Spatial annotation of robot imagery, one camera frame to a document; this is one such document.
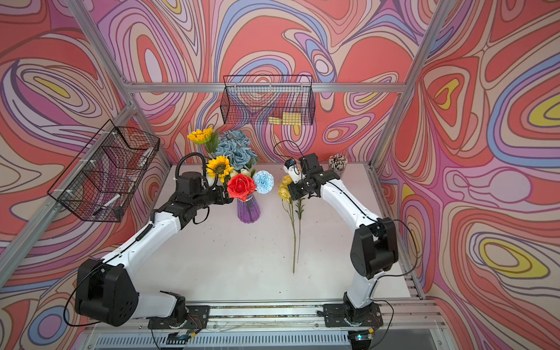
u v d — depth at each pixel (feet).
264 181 2.26
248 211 2.98
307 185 2.07
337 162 3.14
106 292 1.32
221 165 2.35
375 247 1.53
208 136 2.33
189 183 2.02
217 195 2.41
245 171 2.49
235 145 2.45
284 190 2.80
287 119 2.71
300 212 3.24
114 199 2.44
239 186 2.07
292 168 2.53
